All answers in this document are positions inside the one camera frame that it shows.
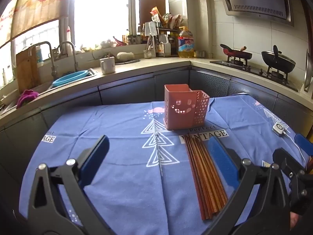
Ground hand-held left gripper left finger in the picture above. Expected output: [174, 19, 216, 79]
[27, 135, 115, 235]

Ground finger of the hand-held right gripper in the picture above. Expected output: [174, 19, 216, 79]
[272, 147, 307, 177]
[294, 133, 313, 157]

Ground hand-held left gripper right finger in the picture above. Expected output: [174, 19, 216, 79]
[201, 135, 292, 235]

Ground bunch of wooden chopsticks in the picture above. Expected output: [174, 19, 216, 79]
[183, 135, 229, 222]

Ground pink plastic utensil holder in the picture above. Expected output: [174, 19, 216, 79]
[163, 84, 210, 131]

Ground hanging kitchen utensils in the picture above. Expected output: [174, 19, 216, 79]
[143, 21, 159, 52]

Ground person's right hand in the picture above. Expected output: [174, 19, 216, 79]
[290, 212, 303, 230]

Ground small white device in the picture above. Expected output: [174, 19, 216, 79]
[272, 122, 286, 136]

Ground blue printed tablecloth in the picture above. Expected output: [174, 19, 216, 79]
[19, 92, 313, 235]

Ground stainless steel cookware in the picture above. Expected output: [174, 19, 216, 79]
[303, 49, 313, 92]

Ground black wok with lid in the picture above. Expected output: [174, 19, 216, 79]
[261, 45, 296, 73]

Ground black gas stove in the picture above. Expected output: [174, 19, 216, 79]
[210, 58, 299, 92]

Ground blue plastic basin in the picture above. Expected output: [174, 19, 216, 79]
[52, 70, 88, 87]

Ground steel kitchen sink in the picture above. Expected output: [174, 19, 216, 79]
[0, 69, 97, 114]

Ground pink cloth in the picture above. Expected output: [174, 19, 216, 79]
[16, 89, 40, 108]

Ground white mug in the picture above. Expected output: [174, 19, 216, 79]
[100, 56, 116, 75]

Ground tall steel faucet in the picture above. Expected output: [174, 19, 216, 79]
[28, 42, 58, 77]

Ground curved steel faucet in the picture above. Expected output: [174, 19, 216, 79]
[57, 41, 79, 72]

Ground red frying pan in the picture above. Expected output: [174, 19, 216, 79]
[219, 43, 253, 60]

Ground white folded cloth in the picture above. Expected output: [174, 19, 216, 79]
[116, 51, 135, 61]

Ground wooden cutting board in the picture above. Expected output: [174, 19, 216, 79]
[15, 50, 41, 92]

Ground red packet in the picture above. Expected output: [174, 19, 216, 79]
[113, 36, 128, 46]

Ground yellow cooking oil bottle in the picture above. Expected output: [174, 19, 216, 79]
[177, 26, 195, 59]

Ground row of spice jars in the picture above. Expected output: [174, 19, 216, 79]
[122, 33, 143, 45]

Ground white plastic jug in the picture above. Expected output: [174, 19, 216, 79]
[158, 34, 170, 55]

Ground pile of snack bags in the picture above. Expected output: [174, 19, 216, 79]
[150, 7, 189, 29]

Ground patterned window blind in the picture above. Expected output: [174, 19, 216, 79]
[0, 0, 65, 49]

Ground white cable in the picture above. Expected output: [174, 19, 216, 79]
[284, 132, 309, 170]

